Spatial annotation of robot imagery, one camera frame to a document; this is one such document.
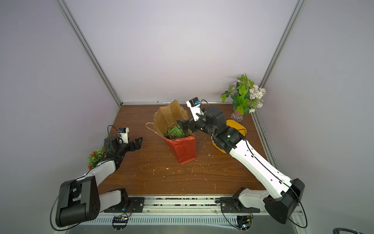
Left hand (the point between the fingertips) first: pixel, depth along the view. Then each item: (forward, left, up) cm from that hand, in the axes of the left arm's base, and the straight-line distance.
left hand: (135, 137), depth 90 cm
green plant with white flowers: (+13, -66, +23) cm, 71 cm away
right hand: (-2, -35, +28) cm, 45 cm away
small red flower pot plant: (-17, +15, +7) cm, 24 cm away
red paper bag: (+14, -18, +2) cm, 23 cm away
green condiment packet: (+6, -26, -3) cm, 27 cm away
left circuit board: (-42, 0, -13) cm, 44 cm away
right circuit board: (-42, -63, -12) cm, 76 cm away
